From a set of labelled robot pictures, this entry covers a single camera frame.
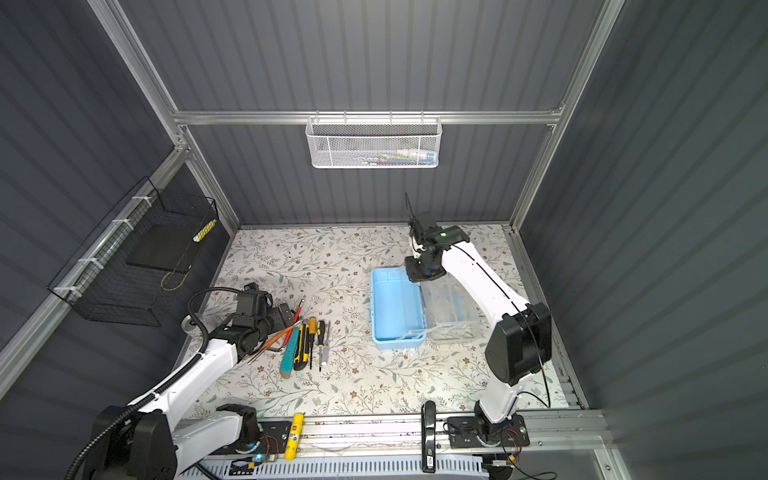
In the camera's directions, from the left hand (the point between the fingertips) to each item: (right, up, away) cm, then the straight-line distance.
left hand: (274, 315), depth 87 cm
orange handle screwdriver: (+10, -6, +4) cm, 12 cm away
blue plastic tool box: (+38, +1, 0) cm, 38 cm away
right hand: (+42, +12, -3) cm, 44 cm away
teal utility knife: (+4, -11, 0) cm, 12 cm away
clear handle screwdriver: (+15, -11, +1) cm, 18 cm away
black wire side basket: (-30, +13, -18) cm, 38 cm away
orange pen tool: (-1, -8, +2) cm, 8 cm away
